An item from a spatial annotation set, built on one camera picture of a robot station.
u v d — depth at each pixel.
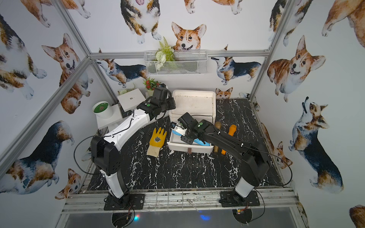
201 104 0.86
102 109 0.85
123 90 1.06
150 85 0.92
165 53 0.82
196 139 0.75
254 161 0.43
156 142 0.95
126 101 0.92
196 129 0.58
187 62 0.93
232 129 0.95
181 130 0.73
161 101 0.66
